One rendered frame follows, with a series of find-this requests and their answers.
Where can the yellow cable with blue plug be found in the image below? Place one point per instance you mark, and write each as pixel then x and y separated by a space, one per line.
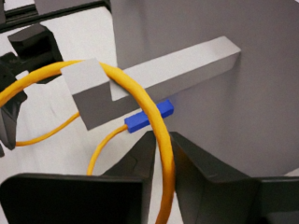
pixel 150 109

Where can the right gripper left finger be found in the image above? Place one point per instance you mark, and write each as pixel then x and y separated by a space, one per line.
pixel 43 198

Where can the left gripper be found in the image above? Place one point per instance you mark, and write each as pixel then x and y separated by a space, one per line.
pixel 36 47

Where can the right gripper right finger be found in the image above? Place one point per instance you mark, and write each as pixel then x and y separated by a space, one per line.
pixel 209 191

